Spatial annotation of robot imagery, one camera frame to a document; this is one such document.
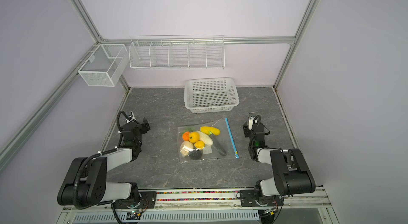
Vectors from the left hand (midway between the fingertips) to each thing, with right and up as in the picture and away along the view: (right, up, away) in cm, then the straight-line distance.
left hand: (138, 121), depth 90 cm
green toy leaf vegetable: (+30, -5, +1) cm, 30 cm away
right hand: (+68, -1, +2) cm, 68 cm away
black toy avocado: (+34, -17, -8) cm, 39 cm away
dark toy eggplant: (+45, -13, -2) cm, 47 cm away
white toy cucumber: (+39, -10, 0) cm, 40 cm away
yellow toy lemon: (+36, -13, -3) cm, 38 cm away
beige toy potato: (+29, -12, -9) cm, 33 cm away
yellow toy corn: (+41, -6, +2) cm, 42 cm away
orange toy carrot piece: (+27, -9, +1) cm, 29 cm away
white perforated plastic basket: (+42, +16, +25) cm, 52 cm away
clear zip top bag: (+41, -18, -1) cm, 45 cm away
